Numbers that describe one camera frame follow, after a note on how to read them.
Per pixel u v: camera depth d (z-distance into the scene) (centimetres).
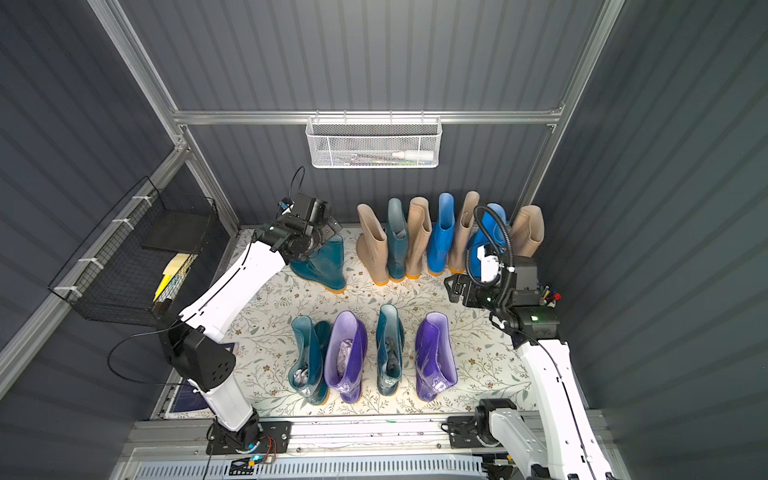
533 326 47
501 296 53
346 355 70
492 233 92
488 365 85
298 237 58
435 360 60
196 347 43
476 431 74
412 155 93
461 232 87
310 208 61
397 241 83
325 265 92
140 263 74
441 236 86
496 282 61
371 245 84
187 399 79
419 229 90
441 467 71
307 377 63
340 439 75
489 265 64
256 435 71
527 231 90
